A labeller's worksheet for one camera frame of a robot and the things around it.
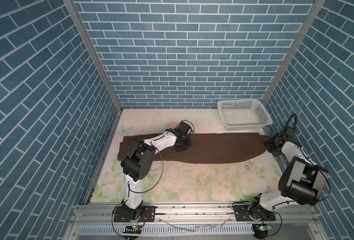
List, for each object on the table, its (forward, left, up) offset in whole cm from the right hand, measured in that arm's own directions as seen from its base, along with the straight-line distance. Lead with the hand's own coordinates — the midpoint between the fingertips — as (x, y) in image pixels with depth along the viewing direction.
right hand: (266, 142), depth 91 cm
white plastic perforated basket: (+32, +5, -10) cm, 34 cm away
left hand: (-4, +47, -5) cm, 47 cm away
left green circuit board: (-49, +71, -11) cm, 87 cm away
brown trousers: (-6, +38, -2) cm, 38 cm away
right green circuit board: (-43, +9, -10) cm, 45 cm away
